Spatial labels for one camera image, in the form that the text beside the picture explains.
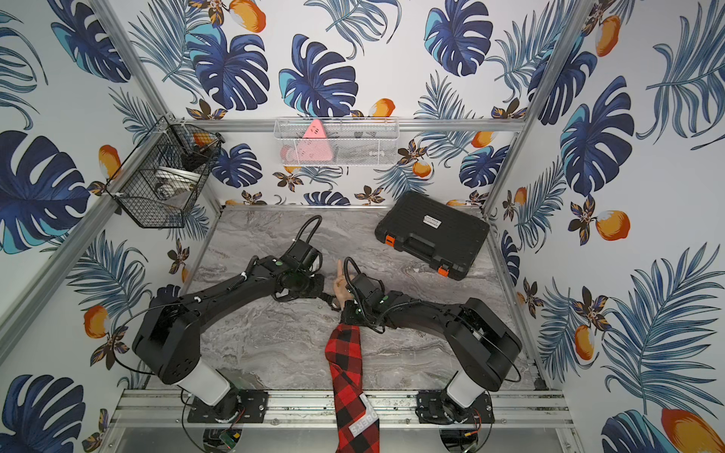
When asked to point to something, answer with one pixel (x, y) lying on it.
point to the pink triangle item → (314, 145)
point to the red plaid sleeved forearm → (358, 427)
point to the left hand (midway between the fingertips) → (321, 286)
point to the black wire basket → (160, 177)
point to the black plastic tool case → (444, 238)
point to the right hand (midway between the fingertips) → (345, 315)
